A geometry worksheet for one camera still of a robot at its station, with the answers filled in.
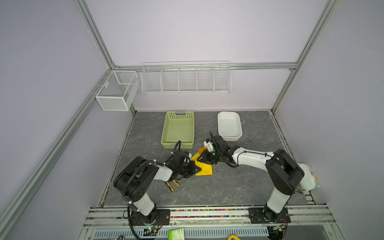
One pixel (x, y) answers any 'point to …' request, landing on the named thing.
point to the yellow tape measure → (233, 236)
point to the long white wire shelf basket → (186, 77)
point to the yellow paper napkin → (206, 169)
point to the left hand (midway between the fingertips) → (202, 171)
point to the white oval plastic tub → (229, 125)
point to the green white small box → (176, 234)
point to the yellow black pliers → (169, 186)
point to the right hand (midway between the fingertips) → (197, 161)
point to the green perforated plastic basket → (178, 125)
